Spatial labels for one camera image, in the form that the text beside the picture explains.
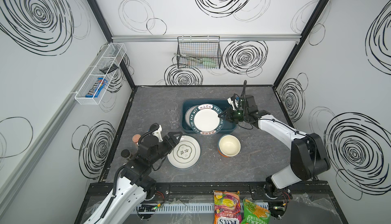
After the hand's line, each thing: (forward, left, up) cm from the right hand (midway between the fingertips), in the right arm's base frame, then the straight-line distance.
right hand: (217, 116), depth 84 cm
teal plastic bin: (-1, -8, -10) cm, 13 cm away
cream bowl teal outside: (-12, -7, -11) cm, 18 cm away
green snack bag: (-42, -15, -12) cm, 46 cm away
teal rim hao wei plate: (-1, +7, -2) cm, 7 cm away
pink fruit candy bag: (-41, -3, -13) cm, 43 cm away
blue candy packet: (0, +58, +20) cm, 62 cm away
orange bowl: (-19, -4, -8) cm, 21 cm away
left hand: (-14, +18, +3) cm, 23 cm away
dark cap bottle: (-19, +47, -7) cm, 52 cm away
